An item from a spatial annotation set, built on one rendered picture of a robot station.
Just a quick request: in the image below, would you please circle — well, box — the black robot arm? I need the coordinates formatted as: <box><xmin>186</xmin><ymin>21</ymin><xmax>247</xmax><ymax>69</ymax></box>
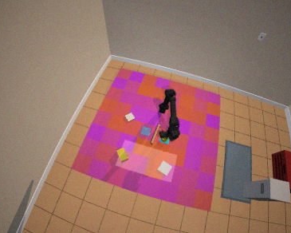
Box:
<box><xmin>159</xmin><ymin>89</ymin><xmax>179</xmax><ymax>142</ymax></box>

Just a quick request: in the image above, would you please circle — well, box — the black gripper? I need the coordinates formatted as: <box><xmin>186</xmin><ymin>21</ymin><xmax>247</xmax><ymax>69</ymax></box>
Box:
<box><xmin>159</xmin><ymin>128</ymin><xmax>180</xmax><ymax>138</ymax></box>

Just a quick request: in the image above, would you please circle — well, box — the yellow block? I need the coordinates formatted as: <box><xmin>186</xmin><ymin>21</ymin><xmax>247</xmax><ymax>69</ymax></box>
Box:
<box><xmin>117</xmin><ymin>148</ymin><xmax>128</xmax><ymax>162</ymax></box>

